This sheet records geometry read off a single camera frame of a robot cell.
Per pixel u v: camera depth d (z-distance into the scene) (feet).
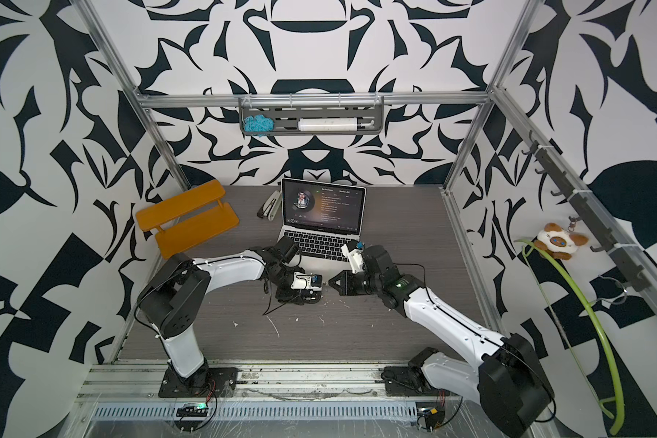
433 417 2.32
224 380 2.44
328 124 2.93
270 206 3.63
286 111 3.20
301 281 2.64
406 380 2.40
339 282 2.36
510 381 1.30
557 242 1.98
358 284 2.27
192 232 3.38
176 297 1.58
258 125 3.00
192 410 2.40
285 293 2.67
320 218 3.35
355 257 2.43
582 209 1.79
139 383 2.49
